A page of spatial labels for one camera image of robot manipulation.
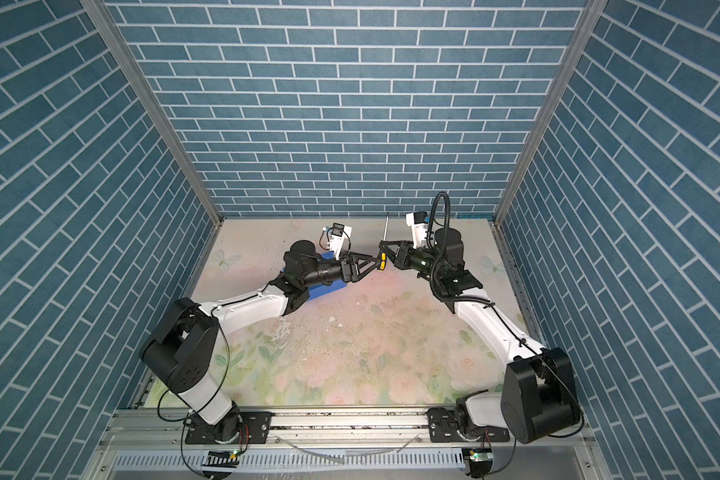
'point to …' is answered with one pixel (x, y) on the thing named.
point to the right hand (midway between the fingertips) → (378, 243)
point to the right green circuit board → (480, 460)
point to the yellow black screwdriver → (383, 257)
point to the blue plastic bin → (324, 287)
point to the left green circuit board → (219, 463)
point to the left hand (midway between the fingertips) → (375, 263)
